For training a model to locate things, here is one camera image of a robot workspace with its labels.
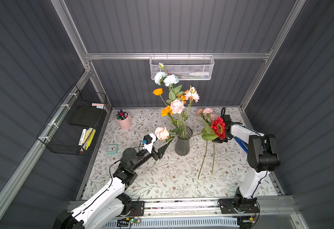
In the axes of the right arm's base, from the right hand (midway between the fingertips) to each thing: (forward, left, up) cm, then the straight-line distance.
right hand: (215, 139), depth 98 cm
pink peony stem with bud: (-15, +13, +27) cm, 33 cm away
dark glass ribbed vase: (-6, +23, +1) cm, 24 cm away
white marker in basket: (-17, +74, +27) cm, 80 cm away
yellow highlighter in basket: (-11, +70, +26) cm, 76 cm away
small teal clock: (-8, +70, 0) cm, 71 cm away
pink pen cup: (+11, +64, +9) cm, 66 cm away
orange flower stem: (-2, +32, +31) cm, 45 cm away
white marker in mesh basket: (+30, +13, +32) cm, 46 cm away
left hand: (-16, +35, +25) cm, 45 cm away
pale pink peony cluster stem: (+16, +1, +5) cm, 17 cm away
